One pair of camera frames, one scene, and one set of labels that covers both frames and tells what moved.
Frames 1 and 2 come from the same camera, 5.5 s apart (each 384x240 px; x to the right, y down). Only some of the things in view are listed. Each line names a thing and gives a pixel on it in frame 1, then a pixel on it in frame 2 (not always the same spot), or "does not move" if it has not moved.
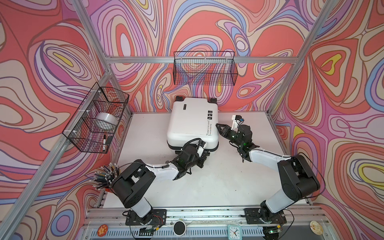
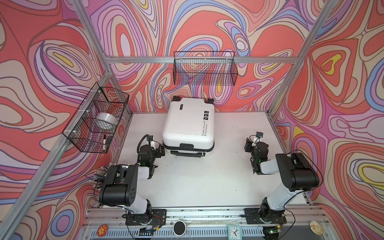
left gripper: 202,160 -> 157,154
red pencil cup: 103,179 does not move
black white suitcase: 192,118 does not move
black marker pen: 104,143 does not move
